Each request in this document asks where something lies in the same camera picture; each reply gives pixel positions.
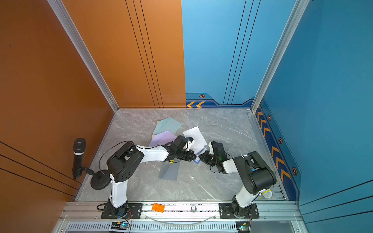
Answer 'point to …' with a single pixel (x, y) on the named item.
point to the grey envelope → (169, 170)
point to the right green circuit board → (243, 226)
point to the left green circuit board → (120, 225)
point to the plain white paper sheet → (195, 134)
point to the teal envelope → (169, 124)
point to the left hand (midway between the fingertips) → (198, 155)
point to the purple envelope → (162, 138)
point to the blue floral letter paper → (197, 160)
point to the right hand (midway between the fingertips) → (199, 156)
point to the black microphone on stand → (100, 179)
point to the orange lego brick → (159, 207)
